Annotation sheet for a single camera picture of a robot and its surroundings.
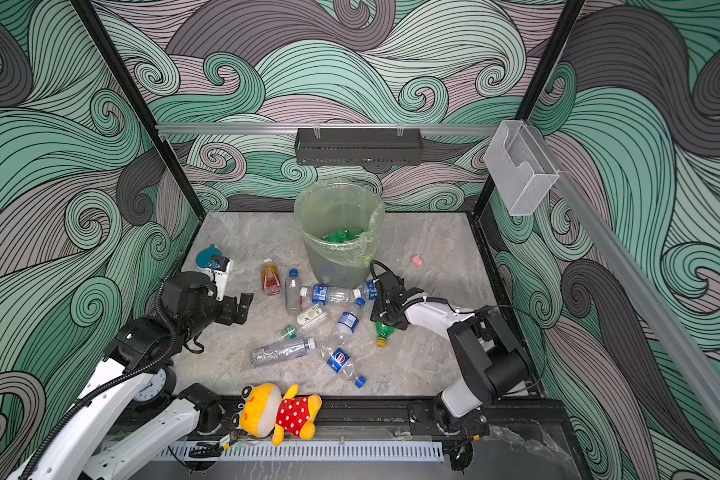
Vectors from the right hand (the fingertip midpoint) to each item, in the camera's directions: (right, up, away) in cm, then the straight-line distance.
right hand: (382, 316), depth 92 cm
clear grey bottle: (-34, -9, -9) cm, 36 cm away
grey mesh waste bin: (-16, +16, -6) cm, 23 cm away
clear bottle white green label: (-23, +1, -6) cm, 24 cm away
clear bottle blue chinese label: (-4, +8, +1) cm, 9 cm away
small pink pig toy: (+14, +17, +12) cm, 25 cm away
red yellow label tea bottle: (-36, +12, +3) cm, 38 cm away
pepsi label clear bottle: (-12, -9, -14) cm, 21 cm away
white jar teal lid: (-61, +19, +10) cm, 64 cm away
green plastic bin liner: (-14, +31, +7) cm, 35 cm away
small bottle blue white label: (-11, 0, -7) cm, 13 cm away
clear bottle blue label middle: (-17, +7, -1) cm, 19 cm away
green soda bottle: (-12, +26, +1) cm, 28 cm away
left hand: (-38, +12, -21) cm, 45 cm away
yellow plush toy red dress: (-30, -16, -23) cm, 41 cm away
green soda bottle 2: (0, -3, -6) cm, 7 cm away
